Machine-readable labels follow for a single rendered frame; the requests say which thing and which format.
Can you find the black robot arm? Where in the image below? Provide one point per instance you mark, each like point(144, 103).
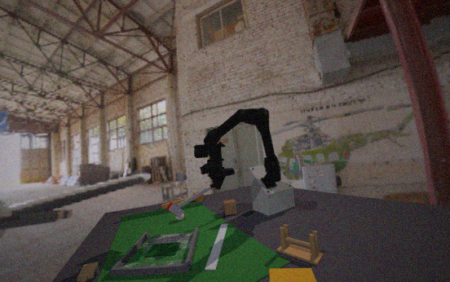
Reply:
point(252, 116)

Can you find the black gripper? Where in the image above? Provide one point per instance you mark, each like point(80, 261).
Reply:
point(219, 174)

